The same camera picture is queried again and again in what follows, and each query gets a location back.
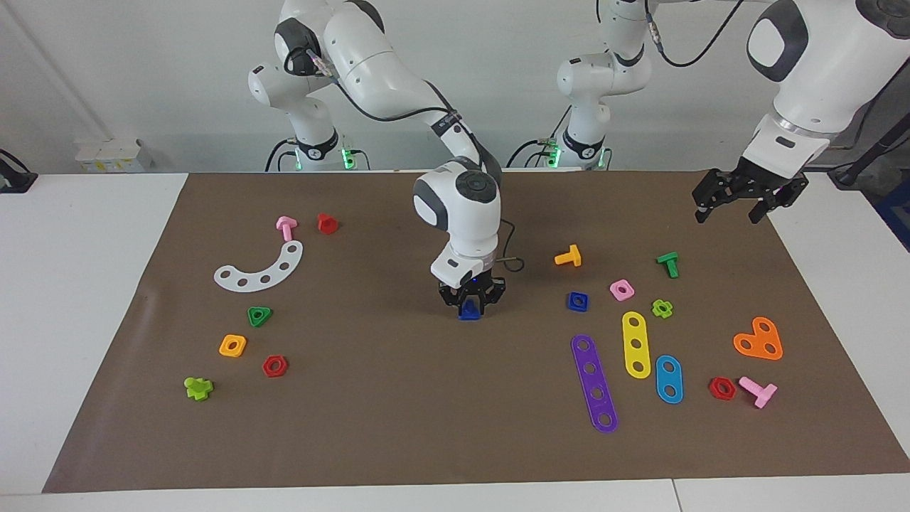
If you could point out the yellow three-hole plate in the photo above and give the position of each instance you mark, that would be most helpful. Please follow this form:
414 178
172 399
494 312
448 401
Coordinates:
635 334

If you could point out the orange plastic screw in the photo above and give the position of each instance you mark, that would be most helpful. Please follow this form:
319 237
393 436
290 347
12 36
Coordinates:
572 256

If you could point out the green plastic screw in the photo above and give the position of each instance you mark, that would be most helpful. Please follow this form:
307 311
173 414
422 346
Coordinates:
670 264

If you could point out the red plastic screw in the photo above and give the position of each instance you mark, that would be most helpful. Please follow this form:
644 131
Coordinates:
327 225

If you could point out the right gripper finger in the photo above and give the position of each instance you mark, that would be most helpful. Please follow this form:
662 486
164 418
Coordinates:
457 308
485 306

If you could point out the pink plastic screw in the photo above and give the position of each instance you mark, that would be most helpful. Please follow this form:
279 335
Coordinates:
764 393
286 226

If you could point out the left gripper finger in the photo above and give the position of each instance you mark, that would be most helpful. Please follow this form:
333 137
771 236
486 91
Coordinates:
703 213
761 211

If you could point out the white box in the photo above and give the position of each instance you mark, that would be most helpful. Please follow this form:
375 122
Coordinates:
110 158

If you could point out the black stand pole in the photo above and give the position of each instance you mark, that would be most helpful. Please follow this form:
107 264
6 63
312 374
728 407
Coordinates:
881 146

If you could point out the purple four-hole plate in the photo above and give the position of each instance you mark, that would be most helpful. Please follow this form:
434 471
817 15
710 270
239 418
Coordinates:
593 380

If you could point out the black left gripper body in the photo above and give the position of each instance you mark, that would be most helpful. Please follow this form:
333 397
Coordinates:
753 181

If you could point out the pink square nut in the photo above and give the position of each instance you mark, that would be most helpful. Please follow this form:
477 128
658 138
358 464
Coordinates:
614 286

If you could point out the brown table mat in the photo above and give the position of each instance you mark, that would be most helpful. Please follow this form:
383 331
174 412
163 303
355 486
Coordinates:
426 398

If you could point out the black table clamp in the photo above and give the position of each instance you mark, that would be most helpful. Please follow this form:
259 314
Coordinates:
18 181

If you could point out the lime green cross nut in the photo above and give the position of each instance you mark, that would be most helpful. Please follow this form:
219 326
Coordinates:
668 308

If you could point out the white curved five-hole plate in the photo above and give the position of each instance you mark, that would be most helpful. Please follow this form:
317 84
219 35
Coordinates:
254 282

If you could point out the green triangle nut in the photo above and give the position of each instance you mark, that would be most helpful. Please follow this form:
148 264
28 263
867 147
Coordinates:
266 311

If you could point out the red hex nut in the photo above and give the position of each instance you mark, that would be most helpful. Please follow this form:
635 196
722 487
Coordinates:
267 370
731 391

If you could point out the orange three-hole corner plate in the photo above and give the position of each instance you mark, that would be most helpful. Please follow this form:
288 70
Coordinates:
757 340

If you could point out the blue square nut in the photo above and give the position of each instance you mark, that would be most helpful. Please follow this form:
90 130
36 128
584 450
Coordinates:
570 297

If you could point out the blue two-hole plate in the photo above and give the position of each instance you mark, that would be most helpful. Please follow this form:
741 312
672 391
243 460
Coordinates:
669 379

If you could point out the blue triangle-head screw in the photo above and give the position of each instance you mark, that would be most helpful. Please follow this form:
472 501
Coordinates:
469 313

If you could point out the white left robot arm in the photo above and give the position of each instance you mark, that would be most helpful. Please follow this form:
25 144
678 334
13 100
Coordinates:
817 64

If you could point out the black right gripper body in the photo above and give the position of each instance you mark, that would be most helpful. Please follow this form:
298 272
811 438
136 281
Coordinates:
473 290

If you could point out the orange square nut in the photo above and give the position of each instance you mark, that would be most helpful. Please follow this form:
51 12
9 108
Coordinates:
223 348

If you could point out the blue crate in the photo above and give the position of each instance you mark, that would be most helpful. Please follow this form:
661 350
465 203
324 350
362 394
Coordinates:
899 213

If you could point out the lime green cross-head screw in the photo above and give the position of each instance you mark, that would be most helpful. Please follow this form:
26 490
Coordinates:
197 388

